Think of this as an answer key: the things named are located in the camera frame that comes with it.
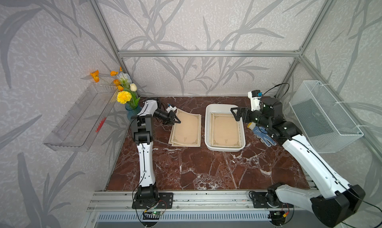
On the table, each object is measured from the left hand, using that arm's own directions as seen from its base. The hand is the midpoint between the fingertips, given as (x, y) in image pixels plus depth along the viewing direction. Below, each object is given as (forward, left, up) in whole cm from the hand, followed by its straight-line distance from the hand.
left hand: (178, 121), depth 98 cm
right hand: (-9, -34, +25) cm, 43 cm away
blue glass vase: (0, +26, +12) cm, 29 cm away
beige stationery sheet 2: (-13, +5, -5) cm, 14 cm away
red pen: (-20, +30, +25) cm, 44 cm away
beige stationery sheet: (-6, -6, -6) cm, 10 cm away
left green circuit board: (-51, +8, -8) cm, 52 cm away
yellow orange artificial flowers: (0, +25, +26) cm, 35 cm away
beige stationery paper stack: (-5, -31, -4) cm, 32 cm away
